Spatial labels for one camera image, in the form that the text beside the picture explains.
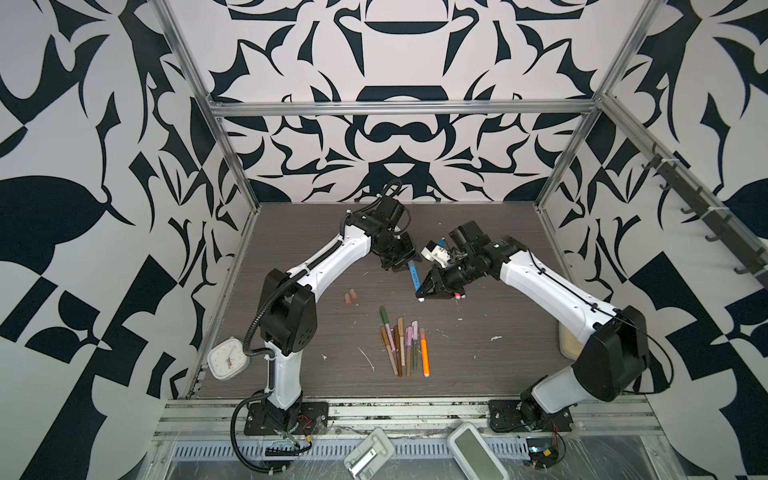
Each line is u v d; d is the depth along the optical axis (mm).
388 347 850
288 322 489
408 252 752
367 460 673
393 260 743
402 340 857
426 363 824
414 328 877
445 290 673
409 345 853
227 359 807
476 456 662
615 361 436
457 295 715
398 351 845
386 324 892
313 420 732
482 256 586
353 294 944
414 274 779
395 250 742
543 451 711
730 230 550
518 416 734
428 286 743
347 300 937
